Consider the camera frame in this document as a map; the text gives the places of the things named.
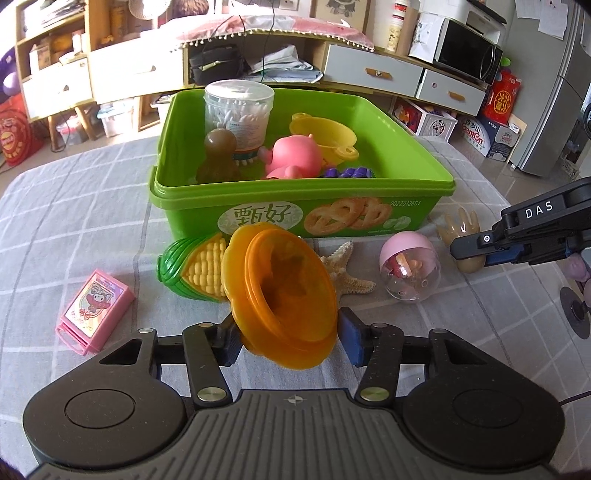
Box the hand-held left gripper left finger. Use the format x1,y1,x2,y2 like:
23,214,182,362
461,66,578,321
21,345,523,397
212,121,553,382
99,314,244,409

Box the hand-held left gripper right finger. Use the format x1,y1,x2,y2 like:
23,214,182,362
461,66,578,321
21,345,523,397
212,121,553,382
338,307,495,402

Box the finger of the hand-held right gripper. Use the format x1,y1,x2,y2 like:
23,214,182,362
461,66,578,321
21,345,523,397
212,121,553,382
484,248,533,267
450,230,525,260

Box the translucent tan hand toy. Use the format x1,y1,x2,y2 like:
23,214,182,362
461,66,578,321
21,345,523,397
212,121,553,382
436,208,488,274

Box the orange plastic cup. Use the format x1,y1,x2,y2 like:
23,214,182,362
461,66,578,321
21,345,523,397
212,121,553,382
221,222,339,370

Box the green plastic bin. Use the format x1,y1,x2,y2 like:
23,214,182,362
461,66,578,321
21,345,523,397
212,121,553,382
148,88,457,240

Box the purple toy grapes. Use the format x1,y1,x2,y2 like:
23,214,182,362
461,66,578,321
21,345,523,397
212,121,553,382
323,165,376,181

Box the yellow toy pot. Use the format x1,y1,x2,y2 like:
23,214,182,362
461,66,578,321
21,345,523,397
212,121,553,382
290,113,359,168

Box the pink pig toy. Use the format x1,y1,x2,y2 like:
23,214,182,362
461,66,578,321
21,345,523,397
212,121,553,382
257,134,324,181

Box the brown translucent figure toy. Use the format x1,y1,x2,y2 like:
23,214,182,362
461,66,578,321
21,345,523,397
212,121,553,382
196,129,243,184

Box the clear cotton swab jar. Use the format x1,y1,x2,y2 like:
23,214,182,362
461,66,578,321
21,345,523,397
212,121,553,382
204,80,276,165

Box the person's right hand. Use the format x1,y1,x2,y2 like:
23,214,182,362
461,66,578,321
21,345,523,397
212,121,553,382
568,256,591,300

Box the dried starfish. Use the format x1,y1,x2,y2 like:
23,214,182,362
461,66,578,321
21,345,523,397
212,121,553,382
318,241,378,308

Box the pink clear capsule ball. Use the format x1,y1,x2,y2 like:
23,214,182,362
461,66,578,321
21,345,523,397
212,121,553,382
379,232,442,304

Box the toy corn cob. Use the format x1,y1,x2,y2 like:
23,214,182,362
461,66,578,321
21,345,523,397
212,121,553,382
156,232,232,304

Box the blue and white carton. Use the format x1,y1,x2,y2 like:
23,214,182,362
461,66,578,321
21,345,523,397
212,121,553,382
455,115,520,162

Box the grey refrigerator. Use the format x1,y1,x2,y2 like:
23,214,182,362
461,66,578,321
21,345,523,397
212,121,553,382
510,0,591,179

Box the red gift box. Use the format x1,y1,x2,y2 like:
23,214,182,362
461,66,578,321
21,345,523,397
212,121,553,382
480,69,523,126

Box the white patterned carton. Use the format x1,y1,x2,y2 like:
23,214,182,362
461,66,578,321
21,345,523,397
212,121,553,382
392,99,458,142

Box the pink card box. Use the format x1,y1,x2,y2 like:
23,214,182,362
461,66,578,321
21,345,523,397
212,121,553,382
55,269,136,356

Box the black microwave oven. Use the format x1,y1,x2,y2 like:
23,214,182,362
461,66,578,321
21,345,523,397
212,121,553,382
434,18,504,86

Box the grey checked tablecloth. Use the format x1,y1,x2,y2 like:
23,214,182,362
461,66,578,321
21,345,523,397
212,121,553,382
0,136,591,480

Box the tall paper cup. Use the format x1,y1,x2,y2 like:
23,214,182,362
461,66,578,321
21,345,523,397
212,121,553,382
385,11,405,53

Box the clear storage box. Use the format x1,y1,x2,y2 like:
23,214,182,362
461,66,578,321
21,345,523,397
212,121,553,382
99,104,135,138

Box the pile of papers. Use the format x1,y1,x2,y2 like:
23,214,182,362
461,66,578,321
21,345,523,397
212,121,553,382
245,44,324,84

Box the framed picture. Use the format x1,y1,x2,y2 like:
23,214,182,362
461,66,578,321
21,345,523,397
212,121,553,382
311,0,373,24

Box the black bag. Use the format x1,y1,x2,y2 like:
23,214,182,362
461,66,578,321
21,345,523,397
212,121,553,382
189,44,243,86

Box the pink fringed cushion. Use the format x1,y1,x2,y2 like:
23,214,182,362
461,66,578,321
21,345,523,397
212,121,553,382
171,15,376,52

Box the red paper bag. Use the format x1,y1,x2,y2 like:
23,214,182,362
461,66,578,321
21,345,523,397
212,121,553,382
0,99,45,167

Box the long wooden cabinet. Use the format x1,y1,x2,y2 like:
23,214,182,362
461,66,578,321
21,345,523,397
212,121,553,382
16,0,505,139

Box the small white shelf box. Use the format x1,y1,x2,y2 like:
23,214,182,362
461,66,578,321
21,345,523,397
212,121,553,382
28,44,52,70

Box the purple plush toy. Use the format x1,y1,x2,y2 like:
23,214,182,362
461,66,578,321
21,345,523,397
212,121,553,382
0,44,22,100

